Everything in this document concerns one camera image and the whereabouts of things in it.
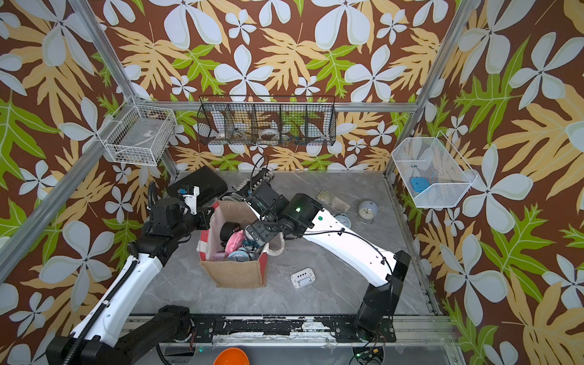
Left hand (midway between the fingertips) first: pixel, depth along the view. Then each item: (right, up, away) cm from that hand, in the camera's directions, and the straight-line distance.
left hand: (212, 206), depth 78 cm
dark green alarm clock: (+13, -14, +5) cm, 20 cm away
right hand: (+18, -5, -9) cm, 21 cm away
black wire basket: (+17, +36, +19) cm, 44 cm away
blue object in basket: (+74, +8, +2) cm, 74 cm away
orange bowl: (+9, -45, -11) cm, 47 cm away
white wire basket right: (+80, +12, +5) cm, 82 cm away
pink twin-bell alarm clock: (+7, -13, +4) cm, 15 cm away
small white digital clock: (+32, -27, +6) cm, 42 cm away
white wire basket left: (-33, +28, +9) cm, 44 cm away
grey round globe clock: (+61, -2, +18) cm, 64 cm away
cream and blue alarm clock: (+10, -17, 0) cm, 20 cm away
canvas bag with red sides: (+9, -22, -7) cm, 24 cm away
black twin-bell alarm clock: (+2, -10, +8) cm, 13 cm away
